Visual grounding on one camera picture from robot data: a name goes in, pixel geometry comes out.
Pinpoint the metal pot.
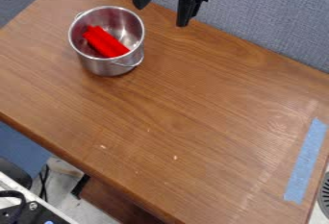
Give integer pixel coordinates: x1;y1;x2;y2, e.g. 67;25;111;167
68;6;146;77

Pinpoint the red block object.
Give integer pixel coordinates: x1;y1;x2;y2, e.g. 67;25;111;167
82;26;130;58

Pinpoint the grey round vent object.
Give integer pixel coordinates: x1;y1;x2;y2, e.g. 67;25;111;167
317;172;329;219

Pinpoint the black chair base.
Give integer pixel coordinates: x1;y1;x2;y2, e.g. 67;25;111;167
0;158;32;189

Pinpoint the blue tape strip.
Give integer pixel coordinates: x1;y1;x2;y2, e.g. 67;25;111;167
284;118;328;205

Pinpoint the black device with cable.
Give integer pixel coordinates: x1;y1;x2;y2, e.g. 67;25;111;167
0;190;71;224

